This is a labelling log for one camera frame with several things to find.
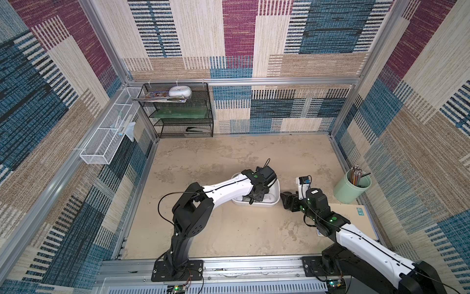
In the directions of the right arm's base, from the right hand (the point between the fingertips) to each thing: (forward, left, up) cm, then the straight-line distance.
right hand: (288, 191), depth 85 cm
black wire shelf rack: (+48, +68, -4) cm, 83 cm away
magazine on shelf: (+40, +60, +25) cm, 76 cm away
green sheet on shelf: (+38, +53, +16) cm, 67 cm away
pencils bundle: (+4, -29, +7) cm, 30 cm away
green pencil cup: (-1, -26, +3) cm, 27 cm away
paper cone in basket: (+17, +69, +23) cm, 75 cm away
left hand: (+2, +15, -5) cm, 16 cm away
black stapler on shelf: (+41, +47, +1) cm, 62 cm away
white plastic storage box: (0, +8, -7) cm, 10 cm away
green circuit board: (-35, +46, -10) cm, 59 cm away
